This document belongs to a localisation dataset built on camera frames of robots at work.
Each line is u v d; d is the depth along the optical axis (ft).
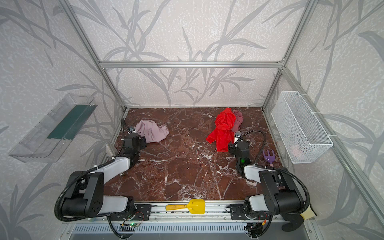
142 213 2.38
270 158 2.99
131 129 2.58
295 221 2.27
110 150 3.10
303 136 2.01
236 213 2.39
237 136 2.58
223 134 3.18
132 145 2.28
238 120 3.36
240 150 2.26
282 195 1.44
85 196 1.40
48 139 2.13
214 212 2.47
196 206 2.44
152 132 3.28
